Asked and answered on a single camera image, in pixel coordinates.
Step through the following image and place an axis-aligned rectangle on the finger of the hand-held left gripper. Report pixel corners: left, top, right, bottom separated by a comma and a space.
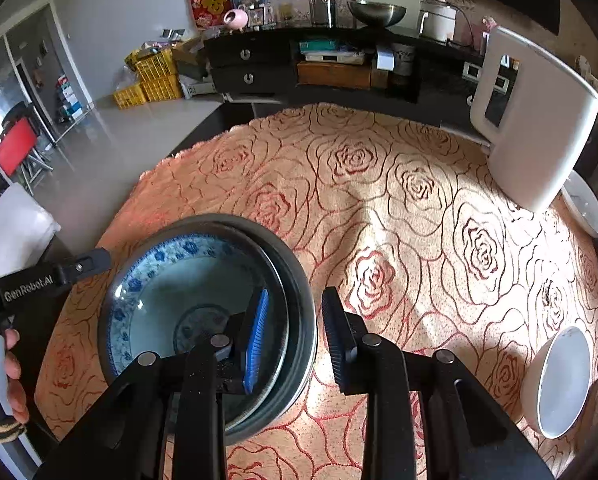
59, 247, 112, 286

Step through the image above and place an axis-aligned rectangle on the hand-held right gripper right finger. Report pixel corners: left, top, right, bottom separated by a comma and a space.
321, 286, 554, 480

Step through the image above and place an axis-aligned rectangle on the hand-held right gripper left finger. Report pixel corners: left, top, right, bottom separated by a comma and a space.
32, 287, 271, 480

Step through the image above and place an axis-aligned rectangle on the large steel bowl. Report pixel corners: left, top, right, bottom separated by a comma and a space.
98, 213, 317, 447

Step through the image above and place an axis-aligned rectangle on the blue patterned porcelain bowl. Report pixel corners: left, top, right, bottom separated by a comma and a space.
102, 234, 290, 423

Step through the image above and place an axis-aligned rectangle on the person's left hand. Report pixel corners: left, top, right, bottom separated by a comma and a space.
3, 327, 31, 425

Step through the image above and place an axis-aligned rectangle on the rose pattern tablecloth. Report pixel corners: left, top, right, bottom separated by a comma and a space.
34, 102, 598, 480

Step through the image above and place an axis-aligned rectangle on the braided wristband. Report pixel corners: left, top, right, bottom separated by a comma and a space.
0, 422, 27, 445

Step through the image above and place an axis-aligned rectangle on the red folding chair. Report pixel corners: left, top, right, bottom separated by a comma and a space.
0, 116, 52, 196

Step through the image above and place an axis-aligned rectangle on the stack of shoe boxes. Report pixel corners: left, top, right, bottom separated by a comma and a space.
54, 75, 86, 121

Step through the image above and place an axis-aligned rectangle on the yellow plastic crate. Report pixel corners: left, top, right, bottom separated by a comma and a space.
134, 50, 177, 82
139, 74, 182, 102
113, 82, 147, 110

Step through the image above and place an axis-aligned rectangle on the cardboard box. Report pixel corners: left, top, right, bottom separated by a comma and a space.
171, 37, 207, 81

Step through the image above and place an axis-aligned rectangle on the small white floral bowl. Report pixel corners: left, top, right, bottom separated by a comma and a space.
521, 326, 594, 440

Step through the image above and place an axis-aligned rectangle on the wooden box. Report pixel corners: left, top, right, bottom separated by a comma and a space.
296, 60, 375, 88

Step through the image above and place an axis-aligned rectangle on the black cabinet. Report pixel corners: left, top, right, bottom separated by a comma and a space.
204, 25, 494, 131

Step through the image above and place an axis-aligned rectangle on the pink small pot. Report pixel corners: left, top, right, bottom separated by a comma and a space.
223, 9, 250, 31

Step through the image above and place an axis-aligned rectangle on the small white plate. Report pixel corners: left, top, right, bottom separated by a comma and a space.
561, 170, 598, 238

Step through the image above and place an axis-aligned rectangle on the white electric kettle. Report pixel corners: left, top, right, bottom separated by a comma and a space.
469, 26, 598, 213

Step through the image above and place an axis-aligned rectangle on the stack of books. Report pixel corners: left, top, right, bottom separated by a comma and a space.
299, 40, 367, 65

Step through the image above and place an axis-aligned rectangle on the grey jar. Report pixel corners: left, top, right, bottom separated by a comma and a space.
391, 42, 417, 76

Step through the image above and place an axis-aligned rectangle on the steel bowl on stand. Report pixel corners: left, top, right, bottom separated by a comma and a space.
347, 0, 408, 28

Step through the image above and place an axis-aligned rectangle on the steel thermos jug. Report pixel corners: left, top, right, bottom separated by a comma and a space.
308, 0, 337, 28

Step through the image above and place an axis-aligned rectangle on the white rice cooker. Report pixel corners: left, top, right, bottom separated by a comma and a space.
419, 0, 458, 43

